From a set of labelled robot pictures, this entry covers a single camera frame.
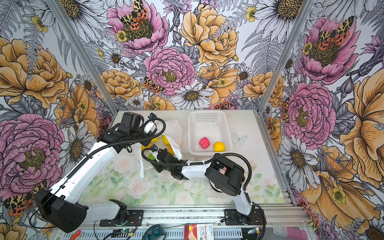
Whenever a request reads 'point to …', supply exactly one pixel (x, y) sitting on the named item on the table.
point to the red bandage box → (203, 231)
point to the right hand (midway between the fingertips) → (155, 161)
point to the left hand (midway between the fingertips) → (149, 137)
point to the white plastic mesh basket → (209, 133)
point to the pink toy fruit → (204, 142)
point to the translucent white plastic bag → (171, 139)
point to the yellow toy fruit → (219, 147)
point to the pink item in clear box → (296, 233)
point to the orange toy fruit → (170, 150)
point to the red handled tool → (75, 234)
